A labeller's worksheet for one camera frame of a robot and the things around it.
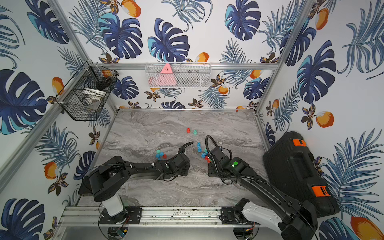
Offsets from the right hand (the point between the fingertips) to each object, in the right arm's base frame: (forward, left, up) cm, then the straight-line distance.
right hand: (212, 169), depth 78 cm
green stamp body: (+32, +9, -9) cm, 34 cm away
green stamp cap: (+17, +34, -11) cm, 39 cm away
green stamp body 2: (-2, +5, +23) cm, 23 cm away
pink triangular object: (+47, +27, +25) cm, 59 cm away
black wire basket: (+52, +74, +22) cm, 93 cm away
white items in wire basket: (+29, +65, +24) cm, 75 cm away
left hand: (+5, +14, -9) cm, 17 cm away
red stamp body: (+11, +2, -9) cm, 15 cm away
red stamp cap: (+13, +29, -11) cm, 34 cm away
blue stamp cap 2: (+14, +34, -12) cm, 38 cm away
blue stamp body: (+14, +4, -10) cm, 18 cm away
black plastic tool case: (-2, -35, +9) cm, 36 cm away
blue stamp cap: (+15, +31, -11) cm, 36 cm away
